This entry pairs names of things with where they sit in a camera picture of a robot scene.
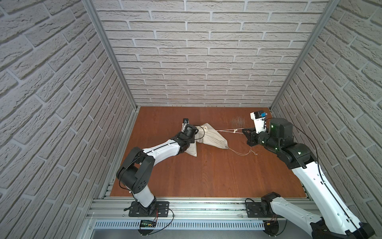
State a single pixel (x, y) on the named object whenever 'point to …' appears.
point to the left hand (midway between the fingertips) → (185, 130)
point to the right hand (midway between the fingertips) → (241, 129)
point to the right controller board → (271, 227)
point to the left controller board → (147, 223)
